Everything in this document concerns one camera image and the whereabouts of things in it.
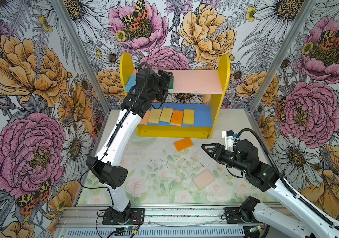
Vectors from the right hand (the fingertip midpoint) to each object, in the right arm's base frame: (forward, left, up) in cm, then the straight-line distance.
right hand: (203, 153), depth 68 cm
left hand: (+26, +13, +19) cm, 34 cm away
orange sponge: (+22, +7, -26) cm, 34 cm away
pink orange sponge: (+29, +31, -9) cm, 44 cm away
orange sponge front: (+32, +11, -10) cm, 35 cm away
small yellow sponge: (+32, +3, -10) cm, 33 cm away
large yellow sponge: (+33, +18, -9) cm, 39 cm away
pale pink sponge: (-2, -3, -27) cm, 27 cm away
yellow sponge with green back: (+33, +25, -10) cm, 43 cm away
